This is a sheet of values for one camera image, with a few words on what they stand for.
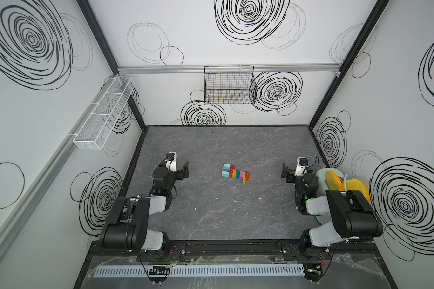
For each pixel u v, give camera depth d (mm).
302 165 772
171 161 758
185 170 826
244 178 931
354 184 707
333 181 707
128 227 424
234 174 940
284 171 846
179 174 812
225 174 953
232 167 991
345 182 741
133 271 770
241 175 937
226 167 991
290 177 826
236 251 760
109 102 821
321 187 761
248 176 940
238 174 944
